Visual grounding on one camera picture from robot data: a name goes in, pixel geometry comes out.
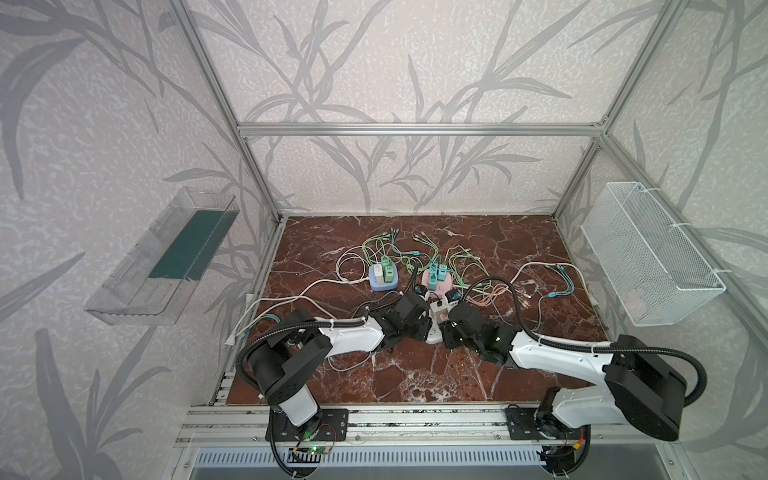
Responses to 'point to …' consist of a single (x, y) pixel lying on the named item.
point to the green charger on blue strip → (388, 269)
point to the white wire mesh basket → (656, 275)
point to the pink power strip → (442, 286)
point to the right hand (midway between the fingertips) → (441, 316)
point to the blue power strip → (386, 285)
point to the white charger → (378, 272)
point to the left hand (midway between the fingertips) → (430, 315)
